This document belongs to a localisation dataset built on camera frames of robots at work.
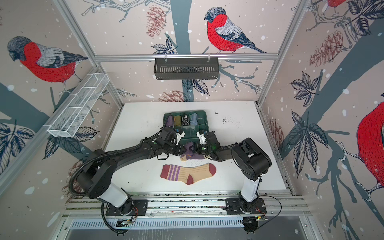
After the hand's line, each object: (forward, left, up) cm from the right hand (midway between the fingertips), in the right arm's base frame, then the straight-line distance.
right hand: (189, 150), depth 92 cm
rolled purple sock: (+20, +15, +4) cm, 26 cm away
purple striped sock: (-4, 0, +2) cm, 4 cm away
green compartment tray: (+7, -1, +6) cm, 9 cm away
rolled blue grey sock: (+20, -2, +5) cm, 21 cm away
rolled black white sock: (+20, +4, +6) cm, 21 cm away
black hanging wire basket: (+52, +5, +26) cm, 58 cm away
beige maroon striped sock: (-14, 0, -2) cm, 15 cm away
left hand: (-3, +1, +6) cm, 7 cm away
